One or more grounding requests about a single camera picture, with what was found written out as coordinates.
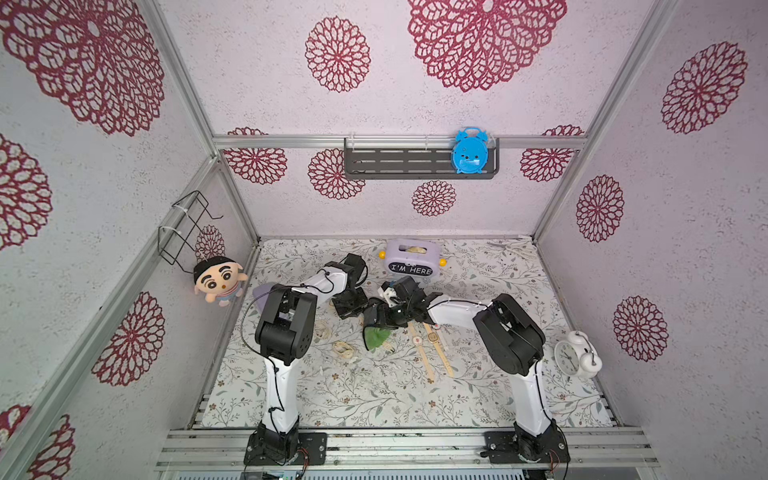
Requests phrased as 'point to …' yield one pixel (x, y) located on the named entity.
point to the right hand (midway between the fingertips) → (369, 321)
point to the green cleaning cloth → (374, 337)
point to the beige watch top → (343, 348)
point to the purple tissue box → (412, 258)
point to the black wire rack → (176, 237)
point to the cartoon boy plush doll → (218, 278)
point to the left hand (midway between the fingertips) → (360, 313)
